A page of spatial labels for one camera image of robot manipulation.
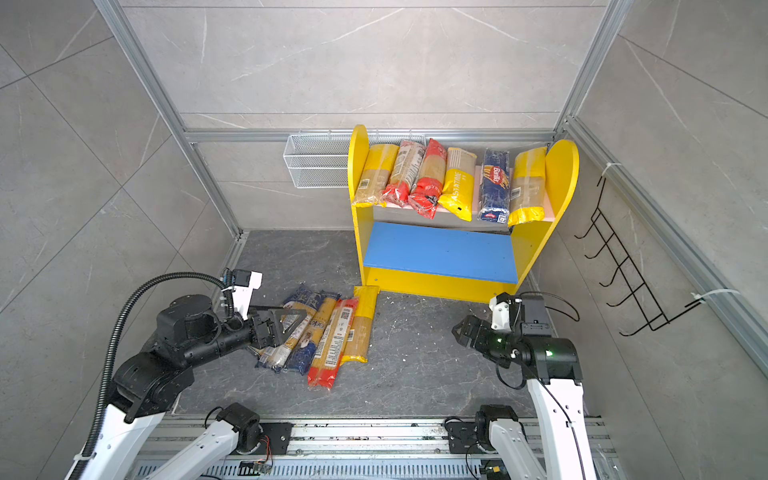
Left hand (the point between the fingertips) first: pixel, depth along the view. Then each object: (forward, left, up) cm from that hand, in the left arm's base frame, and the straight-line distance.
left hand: (294, 305), depth 61 cm
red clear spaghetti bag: (-1, -2, -30) cm, 30 cm away
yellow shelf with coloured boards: (+27, -39, -18) cm, 51 cm away
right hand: (-2, -39, -12) cm, 41 cm away
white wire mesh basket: (+58, +1, -3) cm, 59 cm away
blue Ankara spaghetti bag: (+20, +8, -29) cm, 36 cm away
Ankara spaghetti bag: (+2, +5, -30) cm, 31 cm away
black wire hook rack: (-6, -72, +1) cm, 73 cm away
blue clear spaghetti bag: (+1, +5, -29) cm, 30 cm away
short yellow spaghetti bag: (+4, -10, -31) cm, 33 cm away
